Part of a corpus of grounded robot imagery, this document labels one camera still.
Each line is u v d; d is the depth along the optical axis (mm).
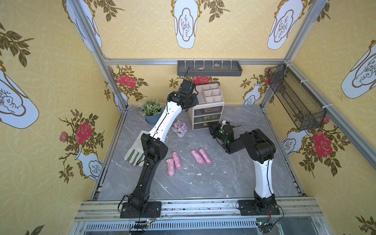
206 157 901
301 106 841
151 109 971
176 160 882
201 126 1031
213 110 924
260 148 568
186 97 661
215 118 981
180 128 949
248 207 743
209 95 948
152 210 728
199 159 888
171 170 856
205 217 719
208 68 938
